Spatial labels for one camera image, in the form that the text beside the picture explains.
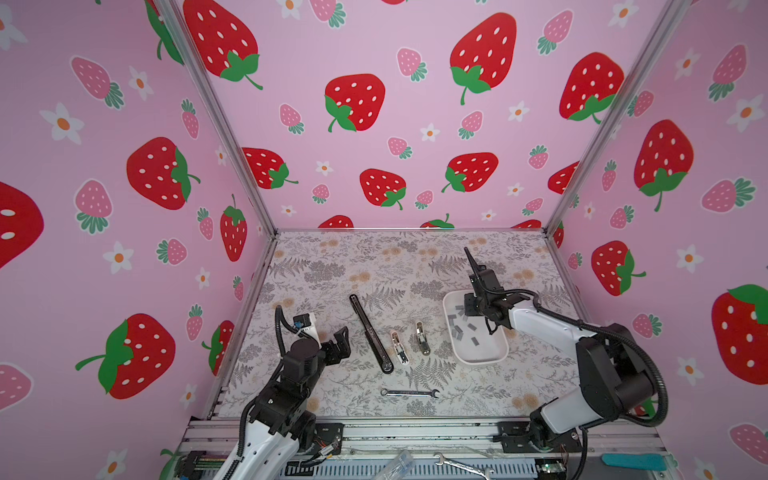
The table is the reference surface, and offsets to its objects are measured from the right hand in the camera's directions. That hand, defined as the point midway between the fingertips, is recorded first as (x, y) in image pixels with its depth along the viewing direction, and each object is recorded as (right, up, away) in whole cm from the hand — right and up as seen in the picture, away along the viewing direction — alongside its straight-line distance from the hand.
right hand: (472, 299), depth 93 cm
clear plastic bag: (-24, -36, -24) cm, 50 cm away
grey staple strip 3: (0, -9, 0) cm, 9 cm away
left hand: (-41, -7, -14) cm, 44 cm away
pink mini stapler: (-23, -14, -5) cm, 28 cm away
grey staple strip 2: (0, -13, -3) cm, 13 cm away
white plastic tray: (-1, -12, -2) cm, 12 cm away
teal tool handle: (+34, -35, -23) cm, 54 cm away
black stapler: (-32, -12, -3) cm, 34 cm away
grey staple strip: (-5, -9, 0) cm, 10 cm away
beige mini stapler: (-16, -13, -4) cm, 21 cm away
